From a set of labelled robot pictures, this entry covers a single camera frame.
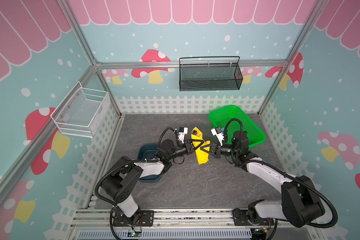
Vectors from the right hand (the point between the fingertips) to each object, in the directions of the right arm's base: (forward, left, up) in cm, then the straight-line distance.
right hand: (201, 148), depth 75 cm
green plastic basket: (+42, -19, -19) cm, 50 cm away
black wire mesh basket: (+47, -8, +13) cm, 50 cm away
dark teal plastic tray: (+10, +33, -19) cm, 39 cm away
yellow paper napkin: (-3, -1, -2) cm, 4 cm away
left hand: (+2, -2, 0) cm, 3 cm away
